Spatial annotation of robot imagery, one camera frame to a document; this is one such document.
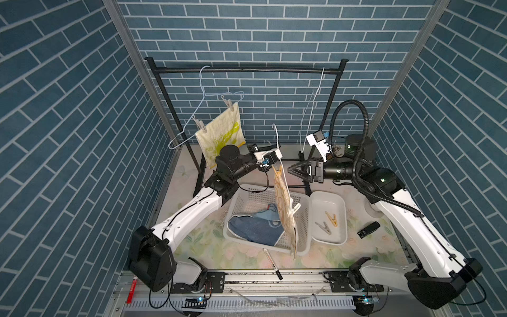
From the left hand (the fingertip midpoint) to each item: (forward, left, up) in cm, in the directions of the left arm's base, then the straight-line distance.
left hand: (282, 143), depth 67 cm
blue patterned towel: (-16, +5, -33) cm, 37 cm away
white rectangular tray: (-3, -28, -36) cm, 46 cm away
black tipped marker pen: (-31, 0, -39) cm, 50 cm away
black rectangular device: (-16, -40, -35) cm, 56 cm away
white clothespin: (-14, -22, -38) cm, 46 cm away
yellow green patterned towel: (+16, +23, -8) cm, 29 cm away
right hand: (-12, -3, 0) cm, 13 cm away
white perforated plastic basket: (-1, +12, -36) cm, 38 cm away
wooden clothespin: (-11, -27, -38) cm, 47 cm away
